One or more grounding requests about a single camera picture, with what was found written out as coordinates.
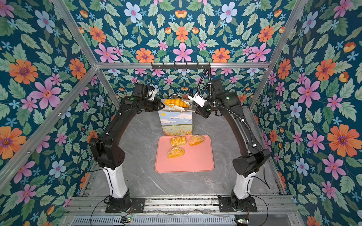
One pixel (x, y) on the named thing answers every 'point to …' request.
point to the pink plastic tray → (196, 158)
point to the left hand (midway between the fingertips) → (164, 101)
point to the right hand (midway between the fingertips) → (199, 106)
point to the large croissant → (176, 103)
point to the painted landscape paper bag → (176, 123)
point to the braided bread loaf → (176, 141)
